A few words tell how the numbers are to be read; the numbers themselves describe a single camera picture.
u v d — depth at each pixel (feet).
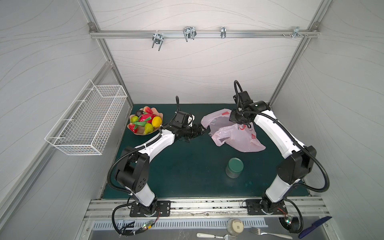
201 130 2.51
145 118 3.24
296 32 2.51
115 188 1.50
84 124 2.25
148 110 3.52
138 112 3.42
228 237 2.22
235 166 2.52
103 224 2.30
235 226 1.98
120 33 2.57
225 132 2.56
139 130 3.23
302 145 1.52
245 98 2.09
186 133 2.42
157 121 3.23
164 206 2.42
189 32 2.51
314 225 2.29
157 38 2.60
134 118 3.30
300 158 1.44
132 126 3.14
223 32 2.55
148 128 3.13
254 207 2.40
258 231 2.21
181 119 2.26
